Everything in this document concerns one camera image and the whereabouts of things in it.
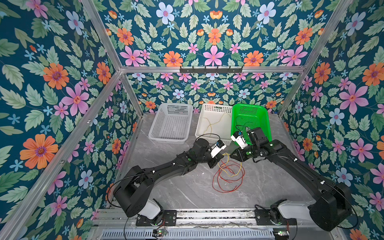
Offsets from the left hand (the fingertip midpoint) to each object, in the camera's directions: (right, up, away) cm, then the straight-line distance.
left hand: (224, 154), depth 79 cm
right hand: (+5, +2, -1) cm, 6 cm away
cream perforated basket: (+2, +12, +29) cm, 32 cm away
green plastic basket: (+22, +23, +38) cm, 49 cm away
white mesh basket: (-36, +17, +32) cm, 51 cm away
